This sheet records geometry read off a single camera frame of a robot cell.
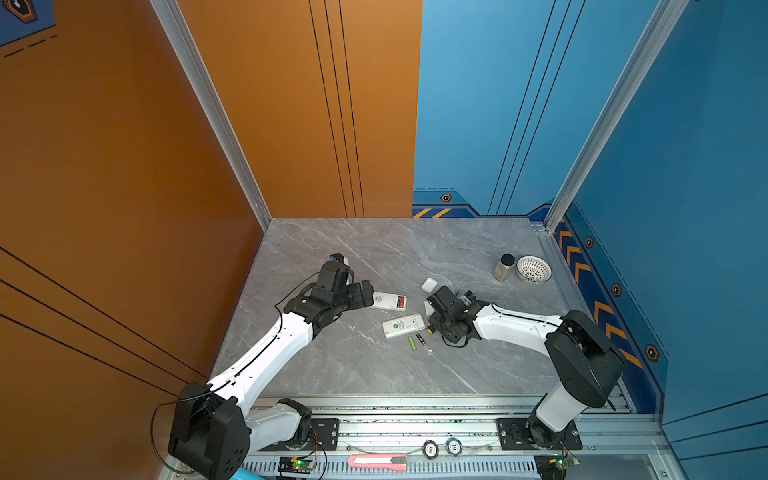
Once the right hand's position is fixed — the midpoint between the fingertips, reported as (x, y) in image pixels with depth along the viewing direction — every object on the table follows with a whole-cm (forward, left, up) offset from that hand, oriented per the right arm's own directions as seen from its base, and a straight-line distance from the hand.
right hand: (430, 323), depth 91 cm
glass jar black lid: (+17, -25, +6) cm, 31 cm away
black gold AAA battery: (-5, +3, -1) cm, 6 cm away
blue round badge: (-32, -4, -2) cm, 32 cm away
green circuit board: (-35, +34, -2) cm, 49 cm away
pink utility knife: (-35, +14, -2) cm, 38 cm away
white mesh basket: (+21, -38, 0) cm, 43 cm away
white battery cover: (+15, -1, -2) cm, 15 cm away
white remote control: (-1, +8, 0) cm, 8 cm away
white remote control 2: (+8, +12, 0) cm, 15 cm away
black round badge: (-32, +2, -2) cm, 32 cm away
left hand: (+4, +20, +14) cm, 25 cm away
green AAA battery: (-6, +6, -1) cm, 8 cm away
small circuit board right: (-35, -29, -2) cm, 45 cm away
